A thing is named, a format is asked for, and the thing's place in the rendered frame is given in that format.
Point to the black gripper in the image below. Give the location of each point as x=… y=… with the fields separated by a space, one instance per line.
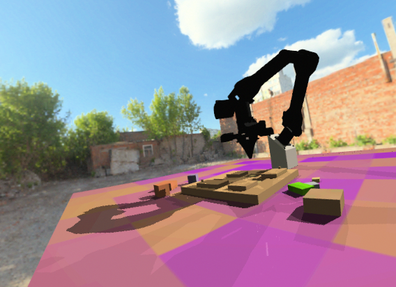
x=247 y=144

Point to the brown rectangular block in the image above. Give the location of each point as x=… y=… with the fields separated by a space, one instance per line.
x=324 y=201

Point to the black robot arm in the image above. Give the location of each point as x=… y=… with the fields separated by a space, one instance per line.
x=305 y=63

